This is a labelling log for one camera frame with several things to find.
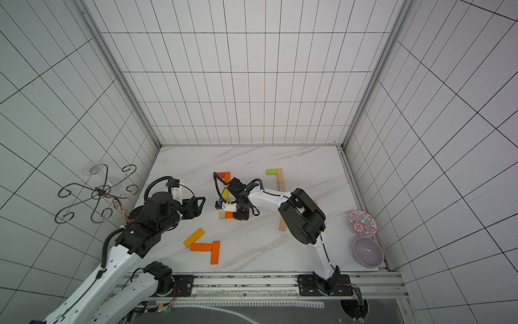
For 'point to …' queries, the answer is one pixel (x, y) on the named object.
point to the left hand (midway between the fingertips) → (196, 203)
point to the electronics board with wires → (163, 307)
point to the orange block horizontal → (201, 247)
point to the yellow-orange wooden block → (193, 237)
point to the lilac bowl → (368, 252)
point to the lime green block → (271, 171)
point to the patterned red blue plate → (362, 223)
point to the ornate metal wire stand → (105, 193)
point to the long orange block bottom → (214, 256)
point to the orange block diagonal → (227, 177)
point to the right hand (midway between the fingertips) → (240, 205)
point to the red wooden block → (221, 175)
